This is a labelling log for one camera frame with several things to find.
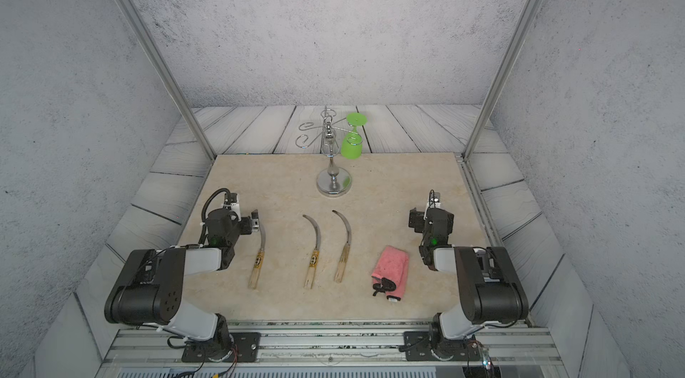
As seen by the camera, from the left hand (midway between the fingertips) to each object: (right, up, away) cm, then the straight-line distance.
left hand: (246, 209), depth 95 cm
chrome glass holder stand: (+29, +9, +16) cm, 35 cm away
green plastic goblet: (+37, +23, -6) cm, 44 cm away
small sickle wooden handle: (+7, -16, -6) cm, 19 cm away
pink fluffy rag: (+50, -16, -10) cm, 54 cm away
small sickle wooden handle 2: (+25, -15, -6) cm, 30 cm away
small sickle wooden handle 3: (+34, -17, -8) cm, 39 cm away
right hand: (+65, +1, -1) cm, 65 cm away
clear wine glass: (+29, +22, +2) cm, 37 cm away
